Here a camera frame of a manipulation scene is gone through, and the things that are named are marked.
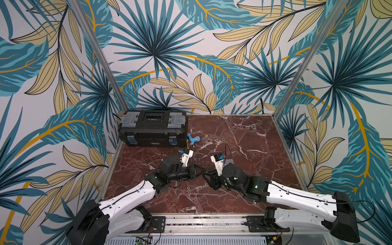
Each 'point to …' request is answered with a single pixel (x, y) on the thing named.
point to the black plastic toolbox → (154, 128)
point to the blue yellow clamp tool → (192, 140)
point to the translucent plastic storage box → (228, 161)
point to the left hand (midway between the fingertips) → (205, 173)
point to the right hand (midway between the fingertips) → (204, 174)
